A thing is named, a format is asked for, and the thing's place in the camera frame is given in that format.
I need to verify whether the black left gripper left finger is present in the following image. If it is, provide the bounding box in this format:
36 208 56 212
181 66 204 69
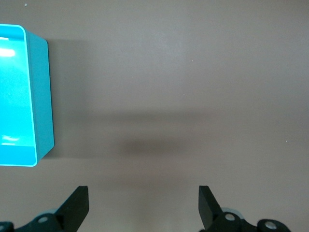
0 185 90 232

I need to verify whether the teal plastic storage bin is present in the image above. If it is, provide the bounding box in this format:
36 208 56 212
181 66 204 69
0 24 56 168

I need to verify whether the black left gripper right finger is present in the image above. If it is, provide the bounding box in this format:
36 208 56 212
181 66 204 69
198 185 291 232

